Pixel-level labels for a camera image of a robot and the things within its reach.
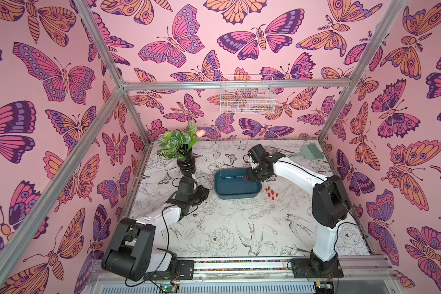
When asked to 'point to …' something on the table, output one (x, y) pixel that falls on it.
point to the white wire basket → (247, 95)
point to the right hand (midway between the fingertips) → (247, 178)
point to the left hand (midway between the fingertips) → (211, 188)
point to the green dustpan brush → (310, 151)
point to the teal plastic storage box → (235, 184)
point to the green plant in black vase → (177, 146)
